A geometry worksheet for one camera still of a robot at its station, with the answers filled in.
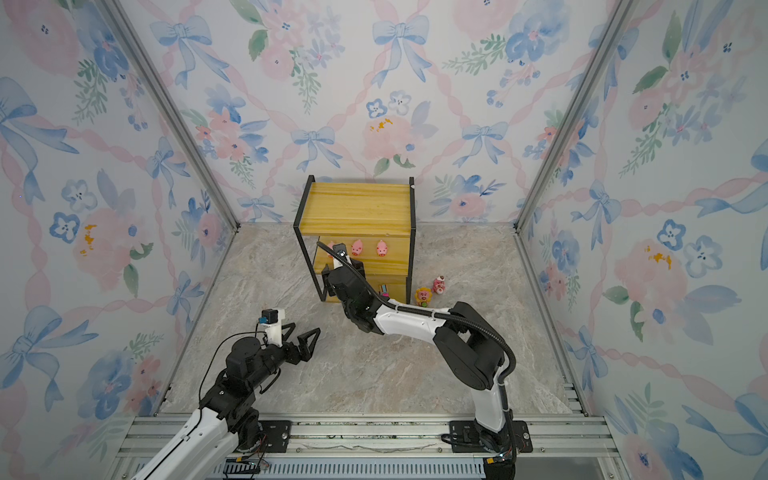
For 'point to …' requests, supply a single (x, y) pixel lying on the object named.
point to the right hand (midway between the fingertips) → (337, 261)
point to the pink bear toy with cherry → (439, 285)
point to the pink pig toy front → (357, 247)
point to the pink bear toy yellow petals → (423, 296)
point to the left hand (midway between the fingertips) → (307, 326)
